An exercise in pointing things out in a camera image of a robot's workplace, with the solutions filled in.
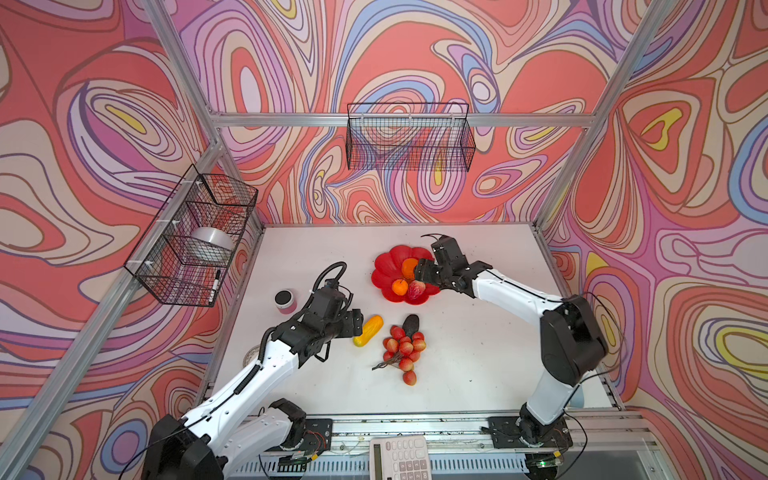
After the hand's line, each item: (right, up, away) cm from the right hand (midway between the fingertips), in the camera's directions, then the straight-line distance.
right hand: (426, 276), depth 92 cm
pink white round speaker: (-44, -8, 0) cm, 45 cm away
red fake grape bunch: (-8, -20, -11) cm, 24 cm away
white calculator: (-9, -41, -23) cm, 48 cm away
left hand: (-21, -10, -10) cm, 26 cm away
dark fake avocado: (-5, -14, -3) cm, 15 cm away
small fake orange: (-8, -4, +7) cm, 11 cm away
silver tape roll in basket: (-55, +9, -21) cm, 60 cm away
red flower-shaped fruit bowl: (-12, +2, +15) cm, 19 cm away
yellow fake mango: (-17, -16, -3) cm, 24 cm away
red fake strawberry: (-3, -5, +4) cm, 7 cm away
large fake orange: (-5, +2, +8) cm, 10 cm away
